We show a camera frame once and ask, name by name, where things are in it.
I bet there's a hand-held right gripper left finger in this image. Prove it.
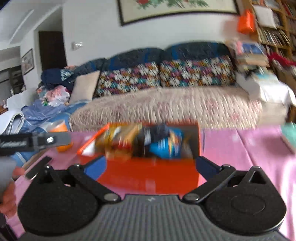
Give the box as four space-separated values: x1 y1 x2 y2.
35 156 121 204

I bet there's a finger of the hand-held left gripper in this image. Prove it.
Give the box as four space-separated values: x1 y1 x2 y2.
32 132 72 151

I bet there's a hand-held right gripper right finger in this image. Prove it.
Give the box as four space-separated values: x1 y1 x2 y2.
183 156 269 204

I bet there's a yellow snack packet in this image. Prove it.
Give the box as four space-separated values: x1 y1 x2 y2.
96 124 142 161

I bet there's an orange cardboard box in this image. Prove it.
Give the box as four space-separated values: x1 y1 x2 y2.
77 123 201 195

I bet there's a black snack packet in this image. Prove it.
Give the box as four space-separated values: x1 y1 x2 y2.
134 125 167 158

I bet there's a person's left hand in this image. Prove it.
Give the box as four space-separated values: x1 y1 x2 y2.
0 167 25 216

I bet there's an orange clear canister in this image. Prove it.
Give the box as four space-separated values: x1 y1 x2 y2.
47 120 73 152

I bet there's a white folded sheet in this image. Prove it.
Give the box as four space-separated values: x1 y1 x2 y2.
0 111 25 135

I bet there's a black smartphone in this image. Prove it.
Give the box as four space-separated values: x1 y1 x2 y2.
24 156 52 180

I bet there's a blue white striped cloth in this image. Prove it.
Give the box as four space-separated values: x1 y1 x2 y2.
9 100 77 167

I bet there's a pink floral tablecloth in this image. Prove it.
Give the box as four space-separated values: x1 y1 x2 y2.
7 125 296 239

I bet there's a pink floral plastic bag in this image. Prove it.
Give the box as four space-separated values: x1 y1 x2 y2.
37 85 71 107

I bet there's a dark blue clothes pile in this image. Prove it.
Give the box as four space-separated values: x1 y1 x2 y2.
41 66 80 90

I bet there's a beige pillow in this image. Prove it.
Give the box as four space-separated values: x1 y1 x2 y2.
69 70 101 105

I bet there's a beige quilted sofa cover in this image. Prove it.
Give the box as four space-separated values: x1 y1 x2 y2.
69 89 263 135

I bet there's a small framed picture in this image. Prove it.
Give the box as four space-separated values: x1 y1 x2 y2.
21 48 35 75

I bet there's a dark wooden door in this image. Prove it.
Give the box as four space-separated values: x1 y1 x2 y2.
39 31 67 80

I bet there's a green tissue pack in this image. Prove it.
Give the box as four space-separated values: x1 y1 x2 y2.
281 123 296 153

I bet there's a floral daisy cushion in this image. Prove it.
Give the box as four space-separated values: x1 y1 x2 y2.
159 55 236 87
96 61 161 96

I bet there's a white cloth covered table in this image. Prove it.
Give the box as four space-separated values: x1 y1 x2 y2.
236 72 296 107

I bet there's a stack of books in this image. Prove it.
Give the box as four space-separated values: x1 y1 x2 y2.
228 40 270 75

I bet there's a red cloth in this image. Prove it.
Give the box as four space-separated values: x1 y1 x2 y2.
269 52 296 67

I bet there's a wooden bookshelf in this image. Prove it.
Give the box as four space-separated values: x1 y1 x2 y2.
248 0 296 93

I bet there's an orange gift bag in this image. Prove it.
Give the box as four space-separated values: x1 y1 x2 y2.
238 9 256 35

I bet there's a framed flower painting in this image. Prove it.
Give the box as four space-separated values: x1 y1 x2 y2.
118 0 240 26

